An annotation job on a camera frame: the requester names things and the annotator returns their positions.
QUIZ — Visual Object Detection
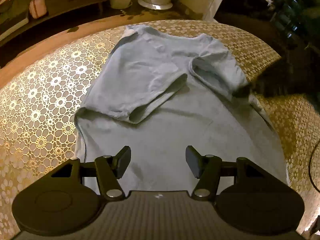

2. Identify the light blue t-shirt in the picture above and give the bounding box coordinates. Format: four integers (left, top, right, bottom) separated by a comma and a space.
74, 25, 286, 192

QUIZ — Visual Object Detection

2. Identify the white flat box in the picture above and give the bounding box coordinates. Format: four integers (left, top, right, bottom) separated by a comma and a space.
0, 18, 29, 41

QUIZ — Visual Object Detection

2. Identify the pink small suitcase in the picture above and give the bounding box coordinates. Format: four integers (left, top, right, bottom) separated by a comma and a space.
29, 0, 47, 19

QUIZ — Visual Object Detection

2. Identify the round floral lace tablecloth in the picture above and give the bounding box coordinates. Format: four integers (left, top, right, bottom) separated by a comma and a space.
1, 26, 319, 239

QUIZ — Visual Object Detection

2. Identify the black cable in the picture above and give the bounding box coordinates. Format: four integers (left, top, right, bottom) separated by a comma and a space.
307, 144, 320, 193

